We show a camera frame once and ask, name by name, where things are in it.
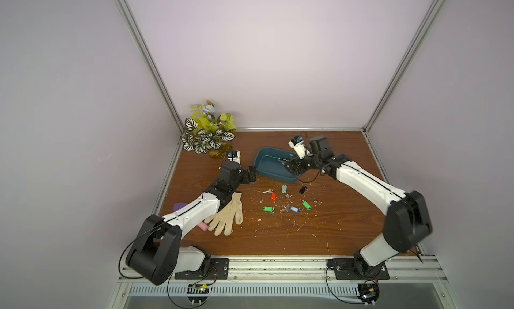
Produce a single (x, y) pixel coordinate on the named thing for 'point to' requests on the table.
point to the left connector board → (198, 293)
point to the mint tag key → (284, 188)
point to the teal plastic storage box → (267, 163)
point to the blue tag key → (291, 208)
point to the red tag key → (273, 194)
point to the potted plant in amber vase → (207, 133)
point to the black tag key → (302, 190)
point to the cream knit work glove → (223, 220)
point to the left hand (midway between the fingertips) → (248, 165)
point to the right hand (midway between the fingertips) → (293, 156)
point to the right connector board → (368, 293)
